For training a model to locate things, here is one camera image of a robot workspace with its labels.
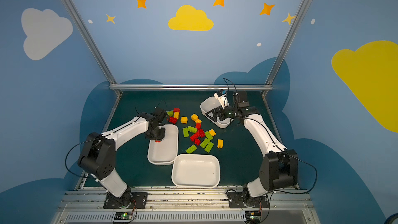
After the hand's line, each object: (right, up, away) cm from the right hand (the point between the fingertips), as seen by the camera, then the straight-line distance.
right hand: (213, 110), depth 83 cm
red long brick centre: (-11, -17, +13) cm, 24 cm away
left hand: (-32, -16, +8) cm, 37 cm away
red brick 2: (-26, -7, +21) cm, 35 cm away
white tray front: (-11, -34, +1) cm, 36 cm away
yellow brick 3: (0, -15, +16) cm, 22 cm away
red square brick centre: (-6, -15, +15) cm, 22 cm away
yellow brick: (-24, -4, +21) cm, 32 cm away
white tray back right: (-1, +4, +29) cm, 29 cm away
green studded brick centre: (-2, -17, +15) cm, 22 cm away
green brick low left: (-13, -24, +9) cm, 29 cm away
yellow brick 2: (-19, -7, +21) cm, 29 cm away
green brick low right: (-2, -23, +10) cm, 25 cm away
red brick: (-32, -18, +5) cm, 38 cm away
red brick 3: (-8, -11, +17) cm, 21 cm away
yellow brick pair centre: (-11, -6, +22) cm, 25 cm away
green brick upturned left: (-17, -15, +16) cm, 27 cm away
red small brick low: (-9, -20, +10) cm, 24 cm away
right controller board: (+18, -51, -11) cm, 55 cm away
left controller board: (-43, -49, -12) cm, 67 cm away
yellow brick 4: (+5, -21, +10) cm, 24 cm away
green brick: (-13, -13, +16) cm, 24 cm away
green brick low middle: (-5, -21, +12) cm, 25 cm away
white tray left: (-28, -25, +7) cm, 38 cm away
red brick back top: (-24, -1, +24) cm, 34 cm away
